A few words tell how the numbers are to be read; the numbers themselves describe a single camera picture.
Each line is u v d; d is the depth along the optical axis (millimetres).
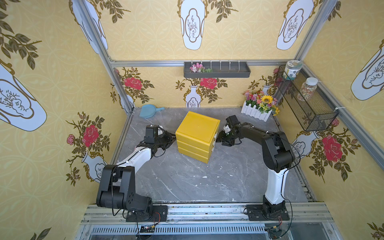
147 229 726
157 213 732
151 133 703
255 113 1120
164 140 798
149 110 1214
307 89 720
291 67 846
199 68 878
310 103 840
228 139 875
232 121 822
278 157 533
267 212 659
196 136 783
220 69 924
